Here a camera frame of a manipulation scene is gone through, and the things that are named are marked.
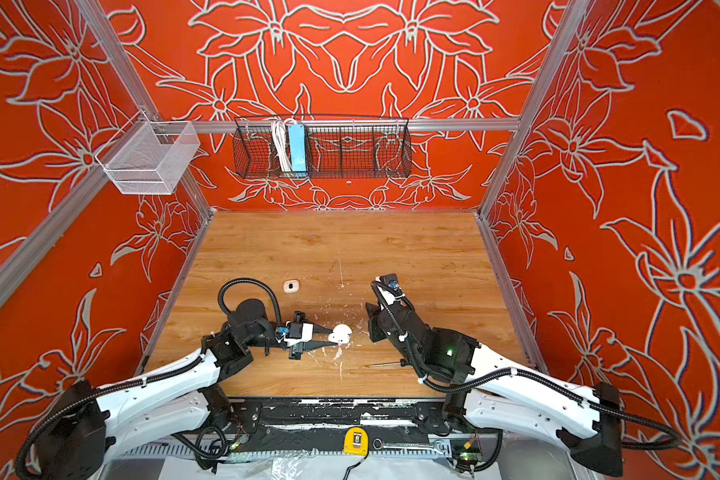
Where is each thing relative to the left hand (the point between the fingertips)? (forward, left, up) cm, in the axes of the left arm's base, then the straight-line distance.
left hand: (335, 333), depth 66 cm
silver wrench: (-18, -11, -21) cm, 30 cm away
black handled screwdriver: (+1, -18, -20) cm, 27 cm away
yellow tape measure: (-18, -6, -19) cm, 27 cm away
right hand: (+8, -6, 0) cm, 10 cm away
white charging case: (-1, -1, +2) cm, 2 cm away
